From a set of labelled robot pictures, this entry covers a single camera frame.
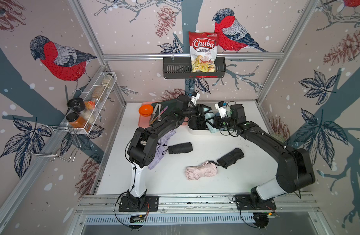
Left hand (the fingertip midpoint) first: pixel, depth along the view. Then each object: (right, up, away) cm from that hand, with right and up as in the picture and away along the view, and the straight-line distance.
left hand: (212, 107), depth 84 cm
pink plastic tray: (-46, -9, +22) cm, 52 cm away
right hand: (-2, -7, +3) cm, 7 cm away
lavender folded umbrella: (-32, -26, +9) cm, 42 cm away
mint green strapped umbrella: (-1, -12, -2) cm, 12 cm away
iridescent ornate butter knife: (-40, -9, +23) cm, 47 cm away
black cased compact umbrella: (-17, -25, +7) cm, 31 cm away
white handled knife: (-40, -2, +30) cm, 50 cm away
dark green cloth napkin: (-34, 0, +31) cm, 46 cm away
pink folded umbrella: (-10, -36, -4) cm, 38 cm away
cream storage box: (-7, -12, +18) cm, 22 cm away
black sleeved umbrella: (+11, -31, +2) cm, 33 cm away
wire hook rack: (-65, -21, -20) cm, 72 cm away
